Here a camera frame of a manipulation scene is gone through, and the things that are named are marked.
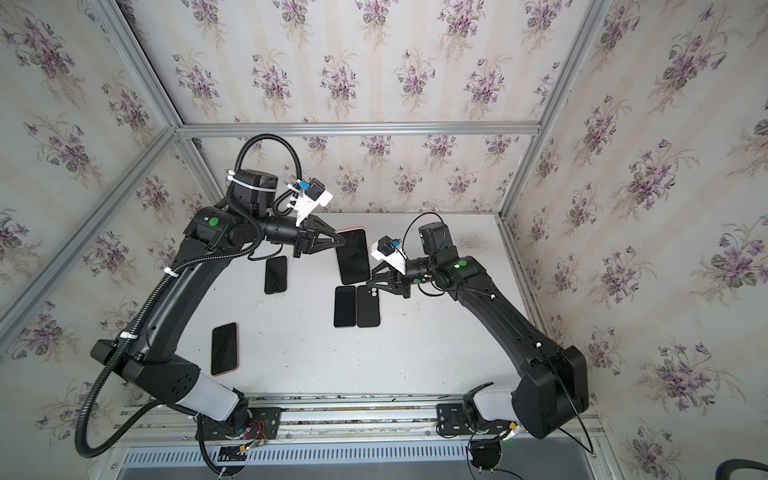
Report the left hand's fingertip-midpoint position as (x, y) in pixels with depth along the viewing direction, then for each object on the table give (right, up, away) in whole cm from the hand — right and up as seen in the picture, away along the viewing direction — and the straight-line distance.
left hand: (341, 234), depth 62 cm
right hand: (+5, -10, +9) cm, 14 cm away
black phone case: (+4, -22, +32) cm, 39 cm away
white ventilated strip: (+23, -52, +8) cm, 58 cm away
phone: (+2, -5, +2) cm, 6 cm away
